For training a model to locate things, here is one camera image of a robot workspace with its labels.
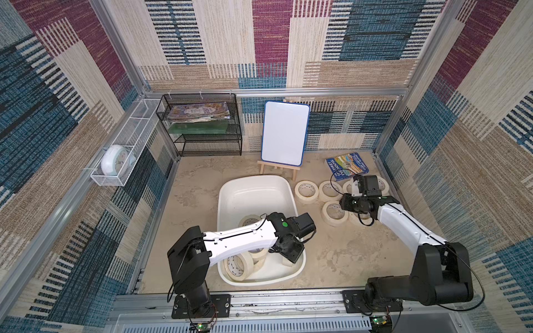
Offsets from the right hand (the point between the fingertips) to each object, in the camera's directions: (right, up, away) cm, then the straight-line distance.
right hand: (343, 199), depth 90 cm
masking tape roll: (-14, +2, +12) cm, 18 cm away
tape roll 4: (-26, -18, -21) cm, 38 cm away
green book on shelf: (-55, +33, +9) cm, 65 cm away
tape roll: (-3, -8, +6) cm, 10 cm away
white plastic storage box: (-46, 0, +12) cm, 48 cm away
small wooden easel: (-27, +15, +16) cm, 35 cm away
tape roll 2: (-43, -23, -14) cm, 50 cm away
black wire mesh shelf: (-74, +27, +29) cm, 84 cm away
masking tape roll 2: (-4, +2, +8) cm, 10 cm away
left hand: (-23, -18, -13) cm, 32 cm away
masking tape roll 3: (+24, +5, +12) cm, 27 cm away
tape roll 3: (-36, -21, -11) cm, 43 cm away
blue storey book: (+10, +15, +21) cm, 28 cm away
